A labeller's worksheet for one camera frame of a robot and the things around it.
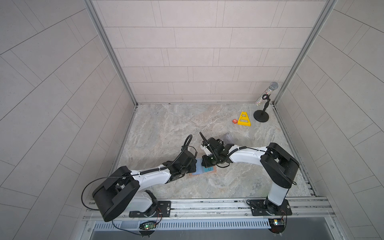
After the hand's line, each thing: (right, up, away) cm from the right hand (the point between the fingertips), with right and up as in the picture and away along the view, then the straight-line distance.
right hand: (202, 164), depth 87 cm
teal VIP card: (+3, -1, -4) cm, 6 cm away
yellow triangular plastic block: (+31, +27, +20) cm, 46 cm away
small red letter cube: (+24, +25, +18) cm, 39 cm away
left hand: (-3, 0, 0) cm, 3 cm away
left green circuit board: (-24, -19, -23) cm, 38 cm away
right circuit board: (+34, -22, -19) cm, 45 cm away
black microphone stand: (+44, +29, +21) cm, 56 cm away
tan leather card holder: (-1, -1, -4) cm, 4 cm away
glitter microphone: (+43, +46, +2) cm, 63 cm away
